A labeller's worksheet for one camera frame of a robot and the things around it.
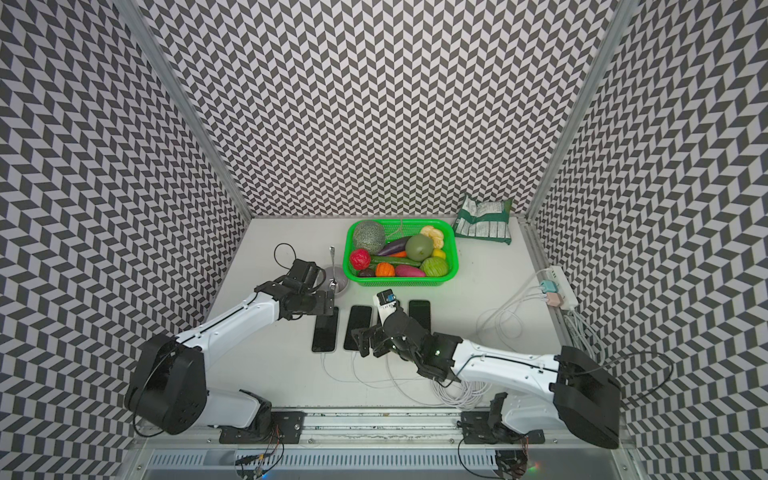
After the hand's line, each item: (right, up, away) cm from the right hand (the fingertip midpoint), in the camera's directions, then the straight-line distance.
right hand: (369, 332), depth 76 cm
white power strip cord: (+63, -5, +14) cm, 65 cm away
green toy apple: (+15, +22, +23) cm, 35 cm away
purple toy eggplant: (+6, +22, +26) cm, 34 cm away
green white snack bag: (+41, +31, +32) cm, 61 cm away
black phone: (-14, -5, +10) cm, 18 cm away
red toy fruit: (-5, +18, +18) cm, 26 cm away
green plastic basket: (+7, +28, +26) cm, 39 cm away
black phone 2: (-4, 0, +15) cm, 16 cm away
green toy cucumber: (+6, +17, +23) cm, 29 cm away
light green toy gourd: (+19, +16, +17) cm, 30 cm away
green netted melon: (-2, +26, +20) cm, 33 cm away
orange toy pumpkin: (+3, +15, +20) cm, 25 cm away
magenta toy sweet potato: (+11, +14, +20) cm, 26 cm away
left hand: (-17, +4, +12) cm, 21 cm away
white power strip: (+62, +8, +20) cm, 66 cm away
